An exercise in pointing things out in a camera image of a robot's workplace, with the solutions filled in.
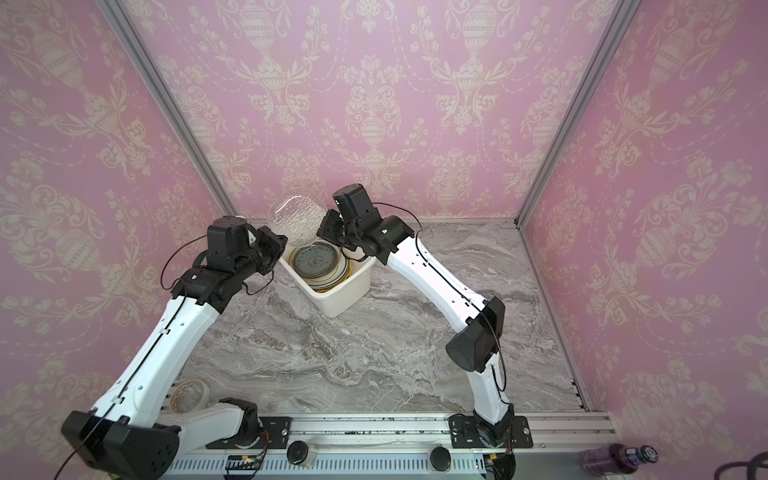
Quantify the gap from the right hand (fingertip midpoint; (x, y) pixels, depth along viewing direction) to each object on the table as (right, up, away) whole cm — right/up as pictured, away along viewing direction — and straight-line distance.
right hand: (318, 227), depth 73 cm
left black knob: (-2, -49, -10) cm, 50 cm away
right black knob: (+30, -55, -2) cm, 63 cm away
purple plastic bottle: (+66, -50, -9) cm, 84 cm away
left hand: (-6, -2, 0) cm, 6 cm away
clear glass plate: (-6, +3, +3) cm, 7 cm away
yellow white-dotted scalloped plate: (+3, -15, +26) cm, 30 cm away
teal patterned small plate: (-8, -9, +29) cm, 31 cm away
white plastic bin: (+6, -19, +9) cm, 21 cm away
